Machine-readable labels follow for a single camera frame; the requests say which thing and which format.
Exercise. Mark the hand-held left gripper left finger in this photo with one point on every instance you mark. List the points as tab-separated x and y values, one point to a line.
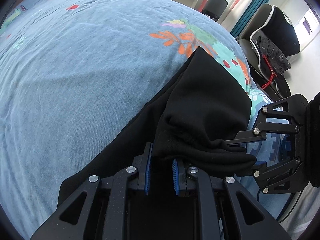
148	170

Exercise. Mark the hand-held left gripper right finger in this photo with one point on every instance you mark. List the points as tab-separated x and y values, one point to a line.
175	177

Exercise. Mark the printed blue bedspread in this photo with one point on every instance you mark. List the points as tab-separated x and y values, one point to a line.
87	80

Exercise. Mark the dark grey garment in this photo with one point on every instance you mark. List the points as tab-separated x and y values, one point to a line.
277	55

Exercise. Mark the black pants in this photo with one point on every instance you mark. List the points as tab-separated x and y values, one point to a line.
205	105

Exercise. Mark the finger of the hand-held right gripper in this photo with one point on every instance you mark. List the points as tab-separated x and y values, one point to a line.
250	136
260	173

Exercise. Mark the teal curtain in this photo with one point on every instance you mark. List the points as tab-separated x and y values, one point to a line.
252	7

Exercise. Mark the black office chair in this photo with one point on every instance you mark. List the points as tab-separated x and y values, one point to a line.
282	30

